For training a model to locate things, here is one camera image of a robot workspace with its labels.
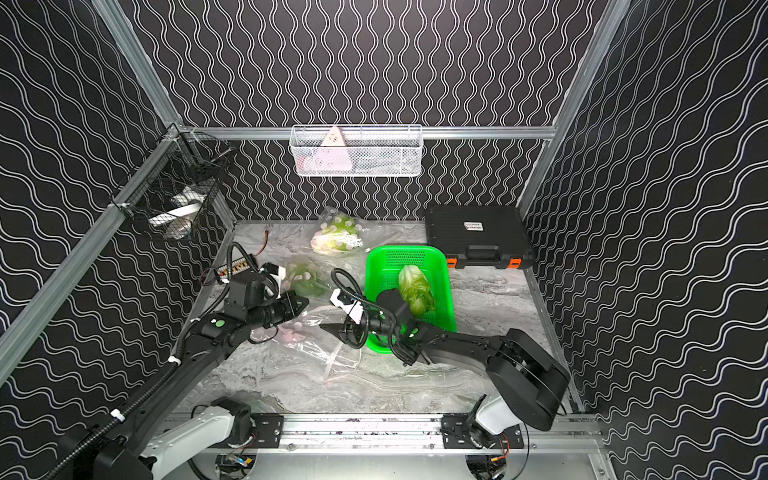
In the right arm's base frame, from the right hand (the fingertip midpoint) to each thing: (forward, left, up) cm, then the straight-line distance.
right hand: (327, 310), depth 75 cm
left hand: (+4, +6, 0) cm, 7 cm away
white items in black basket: (+17, +37, +16) cm, 44 cm away
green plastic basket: (+25, -12, -17) cm, 33 cm away
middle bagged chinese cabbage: (+13, +9, -6) cm, 17 cm away
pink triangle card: (+43, +2, +17) cm, 46 cm away
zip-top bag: (-3, +8, -13) cm, 15 cm away
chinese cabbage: (+13, -23, -9) cm, 28 cm away
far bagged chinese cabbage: (+36, +2, -11) cm, 38 cm away
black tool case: (+38, -48, -13) cm, 62 cm away
